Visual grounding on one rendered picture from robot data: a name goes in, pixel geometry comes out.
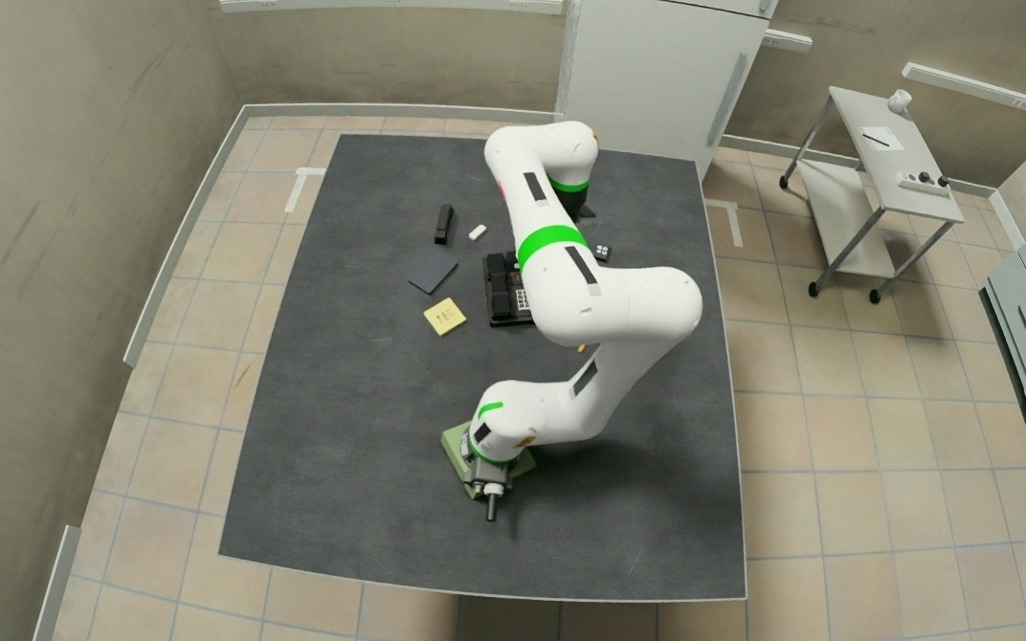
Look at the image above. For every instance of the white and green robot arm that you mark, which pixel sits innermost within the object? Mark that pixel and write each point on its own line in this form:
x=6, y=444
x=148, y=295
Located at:
x=573, y=301

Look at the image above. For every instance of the yellow sticky note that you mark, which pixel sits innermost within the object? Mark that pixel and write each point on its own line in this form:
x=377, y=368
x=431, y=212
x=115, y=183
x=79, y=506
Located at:
x=444, y=317

